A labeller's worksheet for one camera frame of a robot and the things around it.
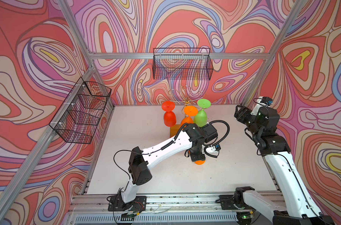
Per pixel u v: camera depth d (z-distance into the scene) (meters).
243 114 0.60
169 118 0.84
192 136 0.50
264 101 0.56
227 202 0.74
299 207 0.37
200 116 0.80
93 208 0.73
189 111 0.72
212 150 0.65
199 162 0.84
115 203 0.71
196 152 0.62
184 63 0.96
